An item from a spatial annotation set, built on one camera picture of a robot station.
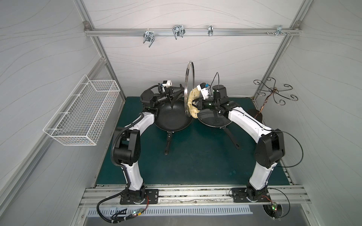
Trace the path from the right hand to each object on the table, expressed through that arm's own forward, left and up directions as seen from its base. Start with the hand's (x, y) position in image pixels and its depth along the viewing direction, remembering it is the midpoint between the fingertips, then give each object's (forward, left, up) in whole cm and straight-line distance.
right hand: (189, 101), depth 81 cm
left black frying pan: (+5, +14, -26) cm, 30 cm away
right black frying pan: (-10, -26, -18) cm, 34 cm away
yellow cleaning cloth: (+3, -2, +3) cm, 5 cm away
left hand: (-3, +2, +10) cm, 11 cm away
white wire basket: (-18, +54, +5) cm, 57 cm away
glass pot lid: (+12, -14, -29) cm, 34 cm away
